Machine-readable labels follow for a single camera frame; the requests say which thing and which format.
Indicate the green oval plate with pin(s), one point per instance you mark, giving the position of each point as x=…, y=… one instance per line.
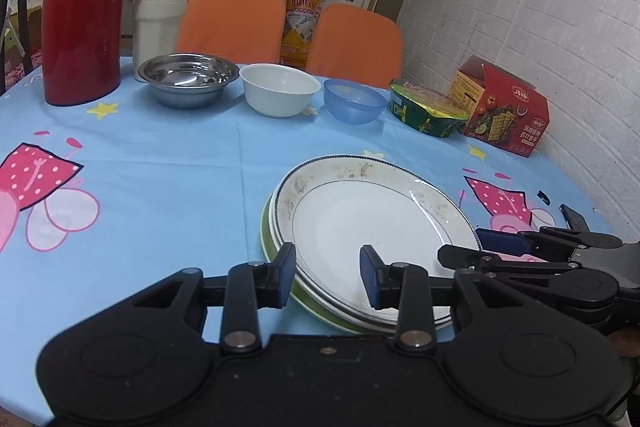
x=270, y=250

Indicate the blue cartoon tablecloth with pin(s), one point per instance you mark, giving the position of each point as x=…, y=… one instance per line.
x=185, y=188

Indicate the red thermos jug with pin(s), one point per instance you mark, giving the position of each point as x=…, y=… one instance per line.
x=80, y=50

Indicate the large white floral plate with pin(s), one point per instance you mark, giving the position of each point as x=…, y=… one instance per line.
x=329, y=224

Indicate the red cracker box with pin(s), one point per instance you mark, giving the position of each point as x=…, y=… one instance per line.
x=504, y=110

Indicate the small white rimmed plate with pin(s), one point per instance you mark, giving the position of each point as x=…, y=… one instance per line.
x=458, y=230

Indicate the white tumbler cup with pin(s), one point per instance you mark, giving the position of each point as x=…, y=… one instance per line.
x=156, y=25

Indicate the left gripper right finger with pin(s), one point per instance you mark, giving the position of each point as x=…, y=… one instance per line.
x=405, y=288

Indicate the yellow snack bag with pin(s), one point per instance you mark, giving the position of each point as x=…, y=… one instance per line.
x=300, y=20

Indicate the orange chair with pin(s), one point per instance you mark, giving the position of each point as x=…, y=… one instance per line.
x=354, y=44
x=241, y=31

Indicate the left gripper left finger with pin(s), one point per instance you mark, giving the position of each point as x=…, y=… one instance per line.
x=251, y=287

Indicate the stainless steel bowl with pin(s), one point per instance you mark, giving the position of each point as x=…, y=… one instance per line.
x=187, y=80

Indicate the right orange chair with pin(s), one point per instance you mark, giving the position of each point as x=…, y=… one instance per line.
x=354, y=44

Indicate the blue plastic bowl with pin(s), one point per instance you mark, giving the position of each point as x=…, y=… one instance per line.
x=351, y=102

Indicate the white ceramic bowl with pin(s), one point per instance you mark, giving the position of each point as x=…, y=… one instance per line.
x=278, y=91

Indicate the green instant noodle bowl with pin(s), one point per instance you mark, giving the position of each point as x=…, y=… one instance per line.
x=425, y=110

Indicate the left orange chair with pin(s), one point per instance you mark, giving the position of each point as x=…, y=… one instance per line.
x=241, y=31

